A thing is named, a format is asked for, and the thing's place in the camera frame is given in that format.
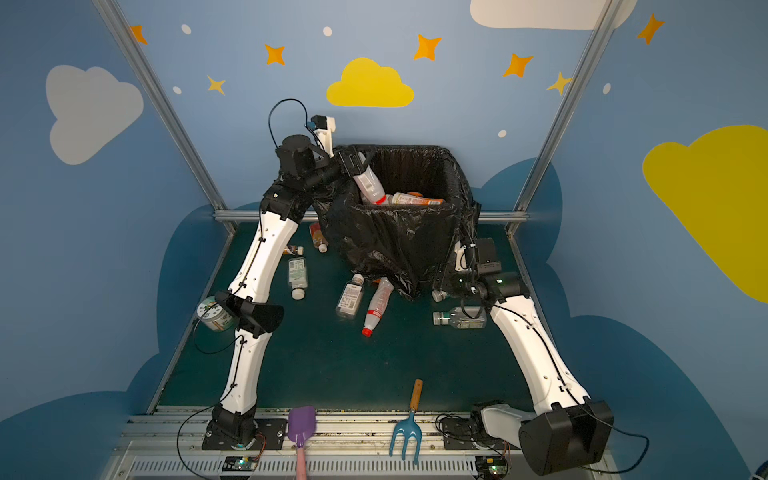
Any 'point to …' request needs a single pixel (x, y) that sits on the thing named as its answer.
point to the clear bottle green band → (462, 317)
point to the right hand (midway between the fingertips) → (442, 275)
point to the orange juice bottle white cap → (413, 198)
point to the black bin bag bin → (410, 245)
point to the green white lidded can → (214, 316)
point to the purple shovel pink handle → (301, 428)
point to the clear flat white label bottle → (349, 302)
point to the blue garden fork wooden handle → (410, 426)
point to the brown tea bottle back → (318, 238)
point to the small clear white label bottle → (297, 277)
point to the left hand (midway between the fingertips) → (362, 144)
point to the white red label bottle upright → (379, 299)
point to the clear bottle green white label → (438, 295)
